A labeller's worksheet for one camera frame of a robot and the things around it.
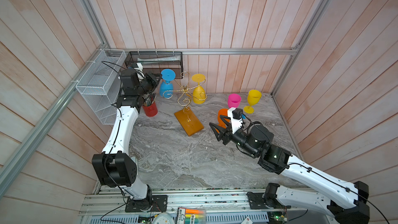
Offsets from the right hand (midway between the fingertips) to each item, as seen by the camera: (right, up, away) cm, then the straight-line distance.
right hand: (215, 120), depth 63 cm
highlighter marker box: (-10, -44, +6) cm, 45 cm away
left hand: (-24, +21, +11) cm, 34 cm away
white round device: (-22, -44, +5) cm, 49 cm away
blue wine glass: (-25, +16, +22) cm, 37 cm away
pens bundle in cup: (-41, +12, +42) cm, 59 cm away
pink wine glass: (+17, +11, +36) cm, 41 cm away
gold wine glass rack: (-11, -6, +39) cm, 41 cm away
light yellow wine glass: (+30, +13, +36) cm, 49 cm away
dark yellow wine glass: (-6, +13, +30) cm, 33 cm away
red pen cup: (-38, +4, +38) cm, 54 cm away
